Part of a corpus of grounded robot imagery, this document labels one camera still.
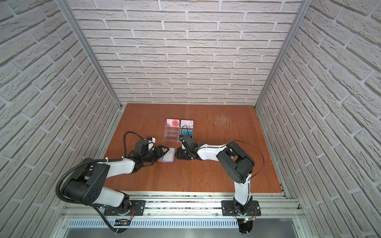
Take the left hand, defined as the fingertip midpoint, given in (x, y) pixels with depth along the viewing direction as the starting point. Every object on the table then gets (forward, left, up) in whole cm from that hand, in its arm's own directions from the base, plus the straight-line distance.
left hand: (167, 149), depth 90 cm
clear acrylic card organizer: (+15, -3, +1) cm, 15 cm away
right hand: (-3, -5, -3) cm, 7 cm away
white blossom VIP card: (+16, -14, +4) cm, 22 cm away
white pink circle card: (+17, -3, +5) cm, 18 cm away
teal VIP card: (+13, -11, 0) cm, 16 cm away
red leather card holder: (-4, -1, -3) cm, 5 cm away
